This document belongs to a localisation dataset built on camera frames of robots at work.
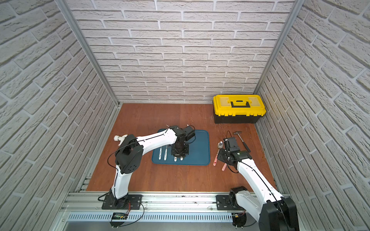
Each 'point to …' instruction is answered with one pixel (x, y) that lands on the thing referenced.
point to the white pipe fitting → (119, 138)
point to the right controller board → (239, 220)
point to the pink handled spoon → (220, 145)
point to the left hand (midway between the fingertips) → (182, 151)
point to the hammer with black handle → (237, 132)
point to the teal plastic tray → (199, 152)
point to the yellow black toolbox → (238, 109)
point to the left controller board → (116, 219)
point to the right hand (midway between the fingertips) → (223, 155)
